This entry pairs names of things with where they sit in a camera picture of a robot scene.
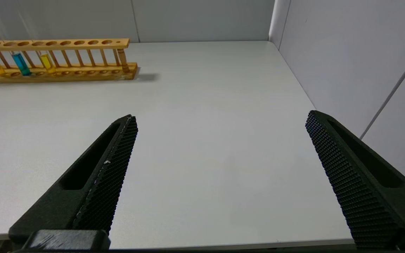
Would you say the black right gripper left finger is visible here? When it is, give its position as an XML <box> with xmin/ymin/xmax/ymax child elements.
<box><xmin>8</xmin><ymin>115</ymin><xmax>139</xmax><ymax>246</ymax></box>

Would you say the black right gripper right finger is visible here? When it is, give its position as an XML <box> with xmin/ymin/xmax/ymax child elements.
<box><xmin>306</xmin><ymin>110</ymin><xmax>405</xmax><ymax>251</ymax></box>

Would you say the wooden test tube rack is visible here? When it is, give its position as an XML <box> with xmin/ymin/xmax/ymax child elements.
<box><xmin>0</xmin><ymin>38</ymin><xmax>138</xmax><ymax>84</ymax></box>

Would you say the test tube with blue pigment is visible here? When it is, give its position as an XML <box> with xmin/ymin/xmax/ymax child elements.
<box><xmin>0</xmin><ymin>5</ymin><xmax>32</xmax><ymax>76</ymax></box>

